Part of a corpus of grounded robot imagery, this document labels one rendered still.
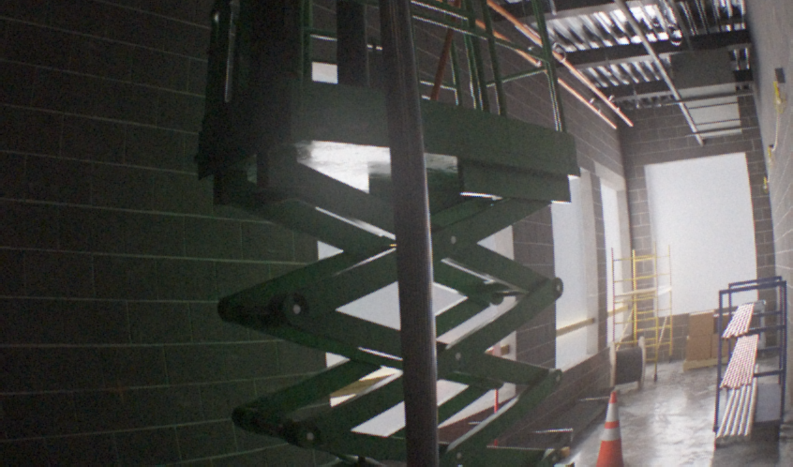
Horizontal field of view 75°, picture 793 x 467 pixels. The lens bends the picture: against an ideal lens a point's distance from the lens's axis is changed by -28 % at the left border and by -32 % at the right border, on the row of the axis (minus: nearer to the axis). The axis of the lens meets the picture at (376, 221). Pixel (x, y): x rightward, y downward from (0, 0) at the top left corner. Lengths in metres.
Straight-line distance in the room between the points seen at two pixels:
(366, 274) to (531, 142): 0.96
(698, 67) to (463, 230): 5.12
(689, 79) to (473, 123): 4.94
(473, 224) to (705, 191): 9.15
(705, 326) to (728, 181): 2.83
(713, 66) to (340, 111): 5.63
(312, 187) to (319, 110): 0.27
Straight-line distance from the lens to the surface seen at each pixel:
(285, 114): 2.22
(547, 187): 3.07
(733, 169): 11.60
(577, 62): 8.70
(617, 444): 5.16
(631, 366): 8.74
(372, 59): 3.16
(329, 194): 2.35
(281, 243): 3.77
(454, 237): 2.62
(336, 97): 2.25
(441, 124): 2.52
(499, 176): 2.81
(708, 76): 7.30
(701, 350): 10.11
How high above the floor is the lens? 1.60
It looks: 6 degrees up
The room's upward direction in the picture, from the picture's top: 3 degrees counter-clockwise
